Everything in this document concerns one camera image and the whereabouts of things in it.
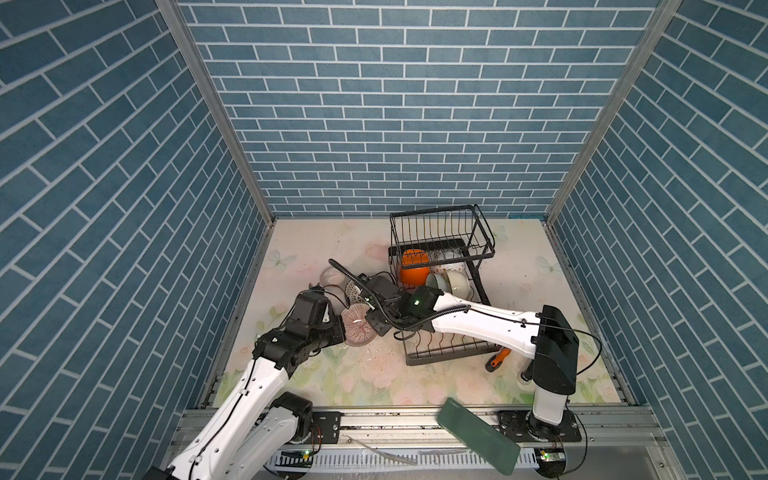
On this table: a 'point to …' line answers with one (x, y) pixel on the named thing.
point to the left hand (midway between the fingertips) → (347, 326)
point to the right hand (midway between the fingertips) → (369, 310)
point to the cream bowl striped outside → (459, 285)
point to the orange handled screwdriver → (495, 360)
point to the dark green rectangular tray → (482, 438)
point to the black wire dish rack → (440, 248)
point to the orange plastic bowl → (415, 267)
